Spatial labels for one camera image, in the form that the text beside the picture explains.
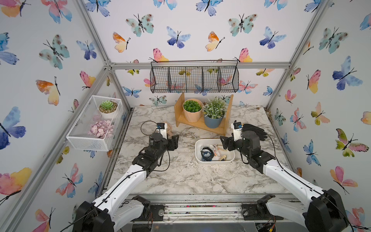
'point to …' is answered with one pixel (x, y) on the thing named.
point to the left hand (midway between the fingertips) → (175, 134)
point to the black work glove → (260, 133)
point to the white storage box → (212, 151)
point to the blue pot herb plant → (214, 109)
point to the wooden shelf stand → (179, 118)
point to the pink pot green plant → (192, 109)
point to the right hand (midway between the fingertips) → (227, 134)
